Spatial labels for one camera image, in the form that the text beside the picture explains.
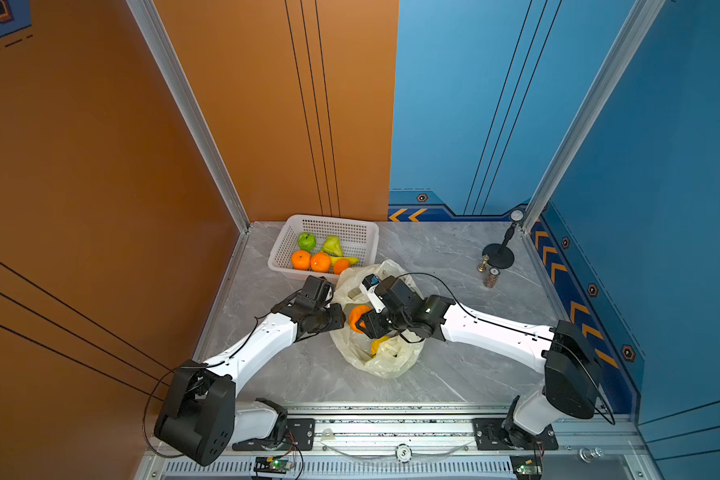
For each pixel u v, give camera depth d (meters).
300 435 0.74
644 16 0.70
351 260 1.06
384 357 0.75
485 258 1.03
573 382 0.42
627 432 0.77
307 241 1.09
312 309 0.66
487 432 0.72
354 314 0.78
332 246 1.06
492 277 0.99
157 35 0.72
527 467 0.71
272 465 0.71
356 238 1.12
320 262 1.02
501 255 1.08
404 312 0.60
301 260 1.03
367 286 0.72
